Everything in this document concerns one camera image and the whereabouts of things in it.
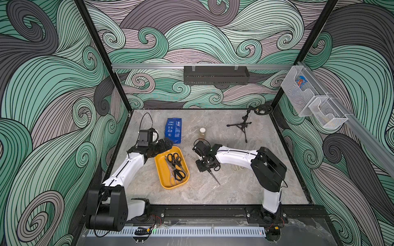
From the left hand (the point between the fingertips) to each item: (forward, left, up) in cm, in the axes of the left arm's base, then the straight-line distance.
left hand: (167, 143), depth 86 cm
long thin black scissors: (-9, -29, -13) cm, 33 cm away
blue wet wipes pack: (+17, -1, -10) cm, 20 cm away
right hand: (-8, -20, -12) cm, 25 cm away
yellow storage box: (-14, +1, -12) cm, 19 cm away
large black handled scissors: (-14, -6, -11) cm, 19 cm away
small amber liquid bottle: (+11, -21, -2) cm, 24 cm away
